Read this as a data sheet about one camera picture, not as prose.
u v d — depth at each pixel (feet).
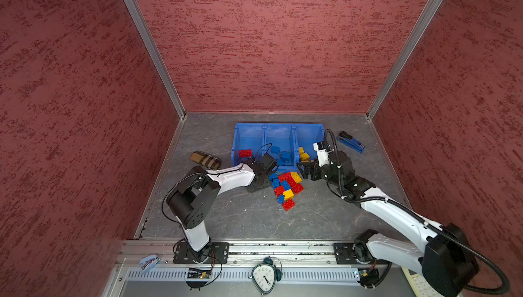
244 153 3.29
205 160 3.19
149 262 2.33
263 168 2.38
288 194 2.86
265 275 2.19
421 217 1.50
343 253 2.43
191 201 1.52
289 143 3.45
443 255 1.31
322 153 2.41
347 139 3.48
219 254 2.43
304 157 3.21
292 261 2.38
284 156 3.29
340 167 1.97
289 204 2.79
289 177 3.07
